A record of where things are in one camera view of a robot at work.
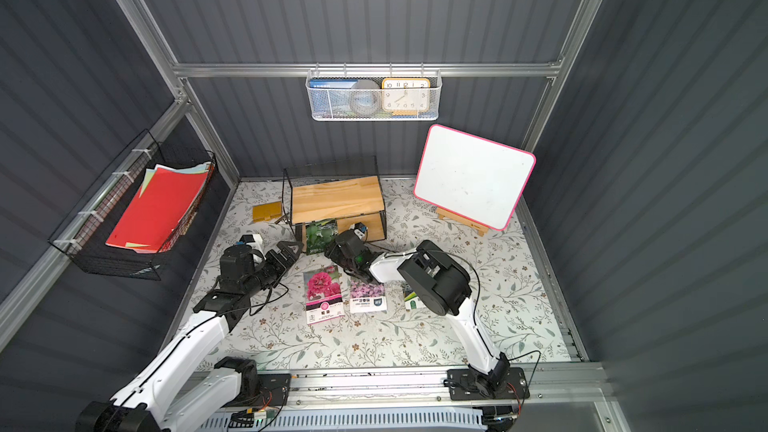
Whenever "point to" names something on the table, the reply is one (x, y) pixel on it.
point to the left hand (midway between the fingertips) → (293, 252)
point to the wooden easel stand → (443, 213)
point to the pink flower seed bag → (323, 294)
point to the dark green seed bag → (318, 234)
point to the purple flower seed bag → (367, 296)
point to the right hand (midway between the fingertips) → (331, 244)
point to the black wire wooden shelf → (348, 201)
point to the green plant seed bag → (412, 299)
